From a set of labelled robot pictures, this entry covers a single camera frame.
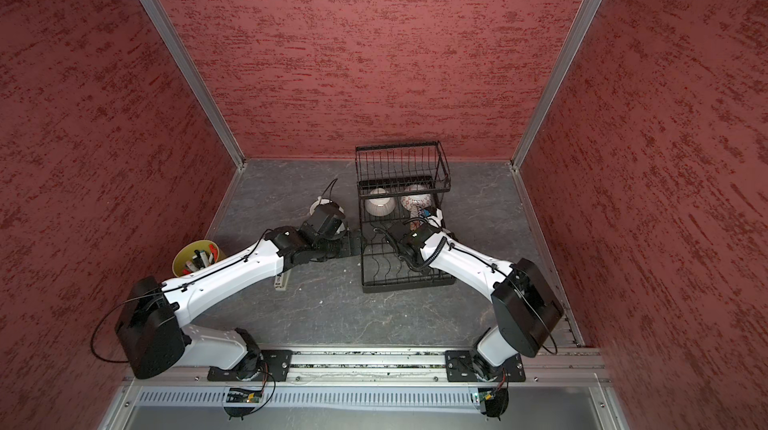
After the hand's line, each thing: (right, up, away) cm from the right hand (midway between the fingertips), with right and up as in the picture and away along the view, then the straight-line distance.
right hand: (454, 247), depth 82 cm
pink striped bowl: (-22, +11, +18) cm, 30 cm away
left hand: (-28, -1, 0) cm, 28 cm away
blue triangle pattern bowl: (-10, +12, +18) cm, 24 cm away
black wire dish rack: (-16, +19, +31) cm, 40 cm away
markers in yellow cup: (-72, -4, +1) cm, 72 cm away
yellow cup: (-74, -1, -2) cm, 74 cm away
